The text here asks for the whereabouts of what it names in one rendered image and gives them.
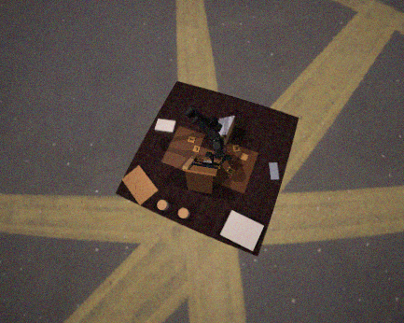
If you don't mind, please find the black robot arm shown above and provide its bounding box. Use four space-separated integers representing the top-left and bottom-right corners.
185 105 225 159

